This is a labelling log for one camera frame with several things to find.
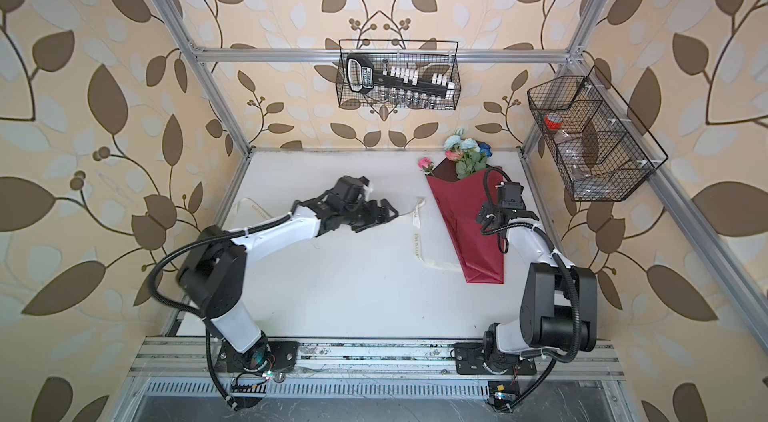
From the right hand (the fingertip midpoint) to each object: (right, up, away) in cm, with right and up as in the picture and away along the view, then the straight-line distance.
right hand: (499, 222), depth 90 cm
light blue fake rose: (-3, +21, +21) cm, 30 cm away
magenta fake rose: (-21, +19, +21) cm, 35 cm away
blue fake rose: (+3, +25, +24) cm, 35 cm away
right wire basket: (+19, +21, -17) cm, 33 cm away
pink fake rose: (-10, +23, +25) cm, 35 cm away
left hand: (-33, +3, -5) cm, 34 cm away
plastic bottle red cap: (+15, +30, -3) cm, 34 cm away
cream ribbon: (-25, +2, +9) cm, 26 cm away
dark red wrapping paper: (-5, -10, 0) cm, 11 cm away
